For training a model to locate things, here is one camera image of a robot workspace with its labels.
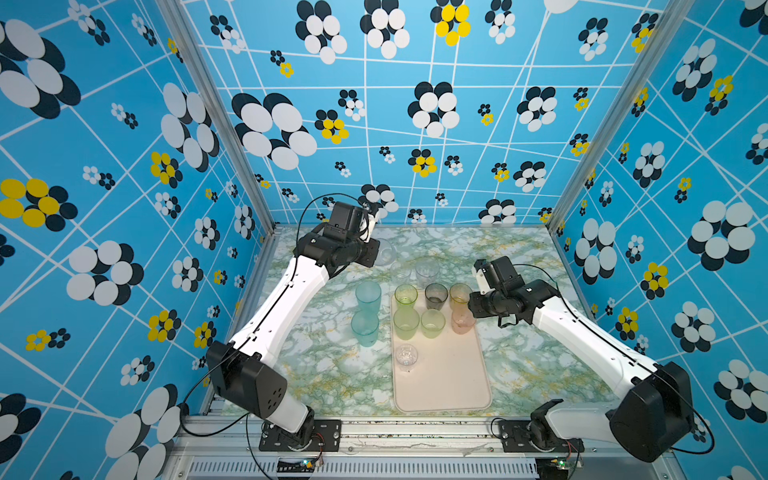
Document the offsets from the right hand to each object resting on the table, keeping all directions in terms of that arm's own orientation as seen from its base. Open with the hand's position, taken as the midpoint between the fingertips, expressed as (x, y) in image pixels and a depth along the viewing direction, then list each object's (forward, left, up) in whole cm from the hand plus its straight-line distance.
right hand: (475, 303), depth 83 cm
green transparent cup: (+10, +20, -11) cm, 24 cm away
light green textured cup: (+1, +19, -12) cm, 23 cm away
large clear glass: (+20, +12, -11) cm, 25 cm away
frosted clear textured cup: (+4, +25, +18) cm, 31 cm away
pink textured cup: (0, +2, -10) cm, 10 cm away
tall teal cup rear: (+7, +31, -7) cm, 33 cm away
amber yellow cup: (+9, +2, -8) cm, 12 cm away
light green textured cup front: (0, +11, -12) cm, 16 cm away
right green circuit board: (-37, -14, -14) cm, 41 cm away
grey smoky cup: (+8, +10, -9) cm, 16 cm away
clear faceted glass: (+17, +21, -9) cm, 29 cm away
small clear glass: (-10, +20, -12) cm, 25 cm away
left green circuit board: (-37, +45, -13) cm, 60 cm away
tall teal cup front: (-2, +32, -9) cm, 33 cm away
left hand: (+9, +28, +15) cm, 33 cm away
